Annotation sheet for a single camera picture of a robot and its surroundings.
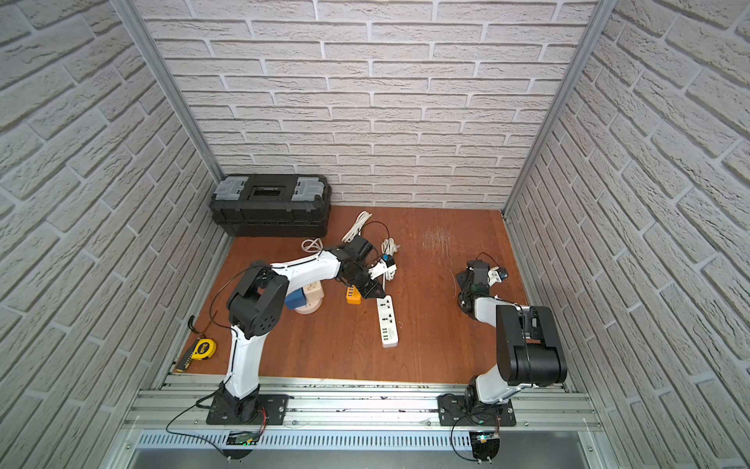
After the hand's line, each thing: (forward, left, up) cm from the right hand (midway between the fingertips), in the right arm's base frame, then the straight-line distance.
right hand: (468, 273), depth 96 cm
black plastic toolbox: (+23, +66, +15) cm, 71 cm away
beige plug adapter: (-7, +51, +4) cm, 52 cm away
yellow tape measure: (-20, +83, -1) cm, 85 cm away
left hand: (-5, +29, 0) cm, 29 cm away
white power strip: (-14, +29, -1) cm, 32 cm away
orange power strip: (-6, +39, -1) cm, 40 cm away
